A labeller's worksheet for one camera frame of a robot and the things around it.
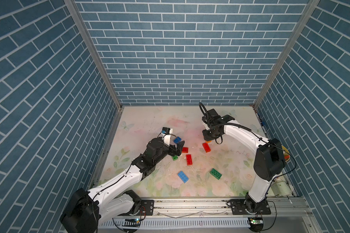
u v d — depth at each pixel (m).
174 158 0.91
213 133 0.76
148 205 0.74
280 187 0.75
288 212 0.73
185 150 0.94
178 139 0.99
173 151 0.70
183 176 0.83
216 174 0.85
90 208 0.38
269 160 0.48
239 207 0.73
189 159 0.89
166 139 0.69
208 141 0.99
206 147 0.95
